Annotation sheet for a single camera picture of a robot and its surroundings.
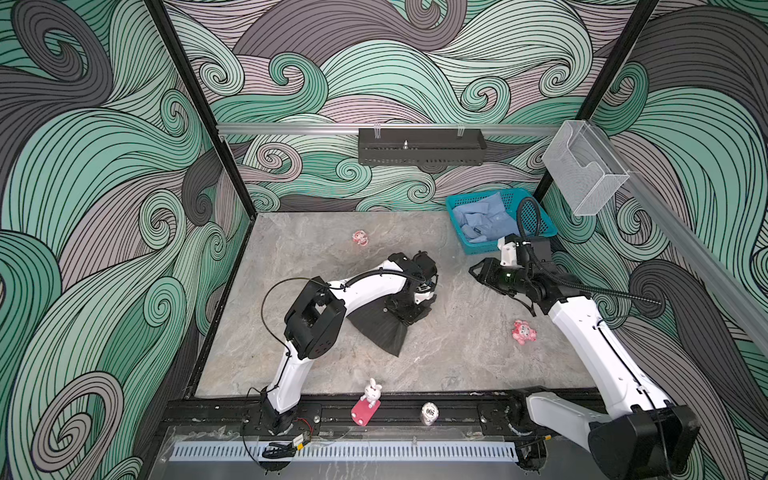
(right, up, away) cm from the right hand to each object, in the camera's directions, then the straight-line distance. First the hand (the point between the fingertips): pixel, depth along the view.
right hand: (476, 271), depth 78 cm
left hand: (-17, -15, +7) cm, 23 cm away
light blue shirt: (+16, +15, +35) cm, 42 cm away
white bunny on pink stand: (-29, -33, -6) cm, 45 cm away
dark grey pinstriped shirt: (-26, -16, +6) cm, 31 cm away
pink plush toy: (+16, -19, +8) cm, 26 cm away
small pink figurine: (-33, +9, +32) cm, 47 cm away
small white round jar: (-14, -33, -8) cm, 37 cm away
